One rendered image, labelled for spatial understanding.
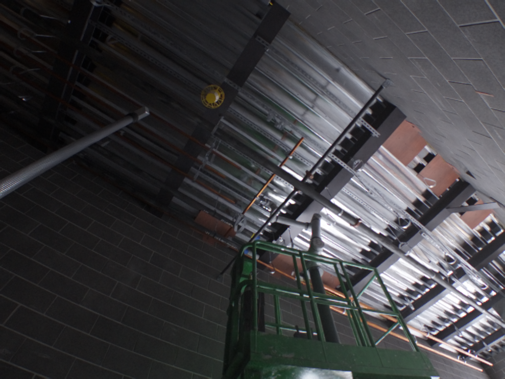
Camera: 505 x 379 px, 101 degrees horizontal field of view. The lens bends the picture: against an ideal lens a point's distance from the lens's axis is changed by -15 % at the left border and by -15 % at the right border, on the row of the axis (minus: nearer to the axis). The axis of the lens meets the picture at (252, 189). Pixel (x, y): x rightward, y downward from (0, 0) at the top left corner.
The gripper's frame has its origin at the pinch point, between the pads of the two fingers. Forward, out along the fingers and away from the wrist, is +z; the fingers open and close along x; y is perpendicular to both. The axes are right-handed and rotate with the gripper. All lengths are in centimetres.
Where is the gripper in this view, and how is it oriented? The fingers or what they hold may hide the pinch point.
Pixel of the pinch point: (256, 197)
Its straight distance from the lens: 325.5
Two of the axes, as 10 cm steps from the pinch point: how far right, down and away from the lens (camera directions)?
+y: 5.7, -7.3, -3.8
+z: -8.0, -3.6, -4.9
